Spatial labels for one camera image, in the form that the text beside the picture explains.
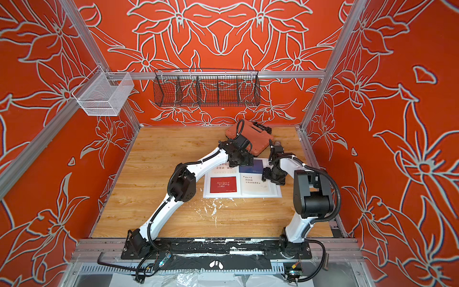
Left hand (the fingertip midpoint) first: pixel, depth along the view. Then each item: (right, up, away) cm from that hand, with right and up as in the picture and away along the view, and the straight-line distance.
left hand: (249, 162), depth 97 cm
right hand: (+11, -9, -4) cm, 14 cm away
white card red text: (-13, -4, 0) cm, 14 cm away
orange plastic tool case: (+7, +13, +7) cm, 16 cm away
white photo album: (-8, -16, -9) cm, 19 cm away
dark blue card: (+4, -3, +1) cm, 5 cm away
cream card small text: (+1, -11, -5) cm, 12 cm away
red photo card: (-14, -11, -5) cm, 18 cm away
